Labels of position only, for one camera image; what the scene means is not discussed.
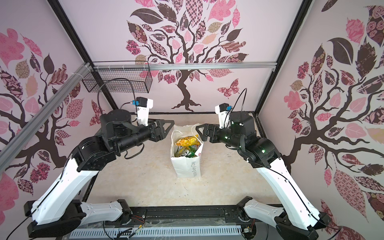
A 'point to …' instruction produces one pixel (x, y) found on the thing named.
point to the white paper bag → (186, 167)
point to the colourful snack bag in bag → (188, 151)
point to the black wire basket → (133, 76)
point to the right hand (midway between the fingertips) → (204, 126)
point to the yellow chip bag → (188, 141)
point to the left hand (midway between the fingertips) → (169, 125)
